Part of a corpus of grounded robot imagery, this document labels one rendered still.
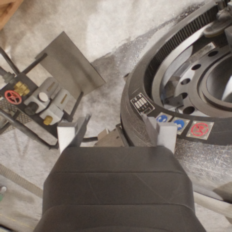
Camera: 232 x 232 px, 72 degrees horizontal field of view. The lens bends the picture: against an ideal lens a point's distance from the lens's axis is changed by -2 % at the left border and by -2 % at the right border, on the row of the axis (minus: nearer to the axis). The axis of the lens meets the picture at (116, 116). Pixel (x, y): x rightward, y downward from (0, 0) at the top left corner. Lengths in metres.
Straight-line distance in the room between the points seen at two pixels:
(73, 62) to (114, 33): 0.34
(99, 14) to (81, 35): 0.17
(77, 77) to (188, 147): 1.05
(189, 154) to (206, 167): 0.03
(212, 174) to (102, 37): 0.96
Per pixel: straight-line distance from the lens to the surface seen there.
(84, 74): 1.20
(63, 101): 0.95
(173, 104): 0.55
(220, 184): 0.26
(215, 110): 0.49
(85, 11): 1.08
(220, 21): 0.71
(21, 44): 1.31
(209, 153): 0.26
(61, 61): 1.22
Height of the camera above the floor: 1.03
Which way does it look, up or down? 49 degrees down
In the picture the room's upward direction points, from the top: 171 degrees counter-clockwise
